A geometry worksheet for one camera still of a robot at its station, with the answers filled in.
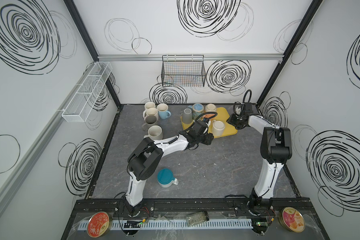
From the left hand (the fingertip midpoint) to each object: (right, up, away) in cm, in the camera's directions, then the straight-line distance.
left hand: (212, 135), depth 89 cm
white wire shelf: (-69, +16, -17) cm, 73 cm away
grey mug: (-40, +9, +10) cm, 42 cm away
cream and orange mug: (+2, +18, +18) cm, 26 cm away
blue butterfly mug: (-8, +17, +13) cm, 23 cm away
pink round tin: (+32, -36, -21) cm, 53 cm away
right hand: (+13, +9, +13) cm, 21 cm away
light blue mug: (-33, +18, +17) cm, 41 cm away
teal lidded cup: (-27, -20, -13) cm, 36 cm away
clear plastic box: (-11, -36, -21) cm, 43 cm away
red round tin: (-56, -37, -22) cm, 71 cm away
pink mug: (-41, +15, +18) cm, 47 cm away
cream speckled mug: (-36, +1, +8) cm, 37 cm away
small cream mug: (+5, +5, +8) cm, 11 cm away
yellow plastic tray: (+12, +13, +24) cm, 30 cm away
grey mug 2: (-15, +12, +12) cm, 23 cm away
